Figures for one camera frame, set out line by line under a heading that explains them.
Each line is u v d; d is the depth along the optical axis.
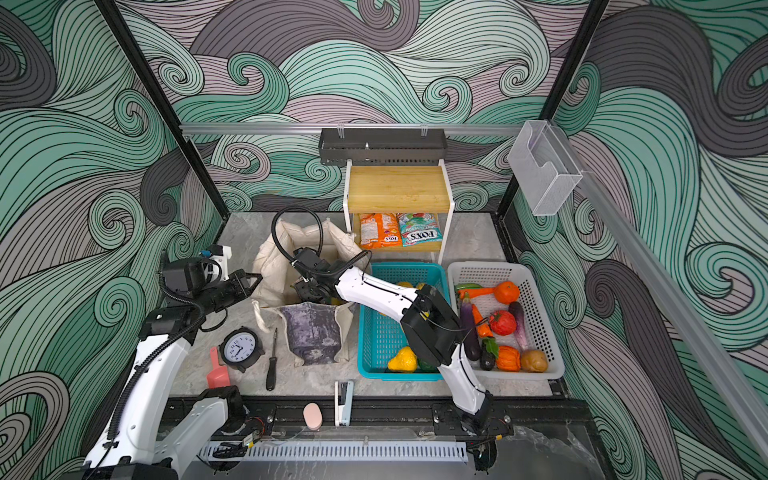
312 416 0.73
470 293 0.94
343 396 0.74
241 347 0.83
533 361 0.75
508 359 0.78
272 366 0.81
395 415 0.74
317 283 0.64
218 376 0.80
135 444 0.38
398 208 0.77
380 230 0.92
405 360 0.78
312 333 0.71
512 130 0.95
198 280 0.57
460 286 0.96
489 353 0.79
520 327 0.85
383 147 0.95
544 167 0.79
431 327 0.50
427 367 0.78
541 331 0.81
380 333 0.88
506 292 0.91
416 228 0.92
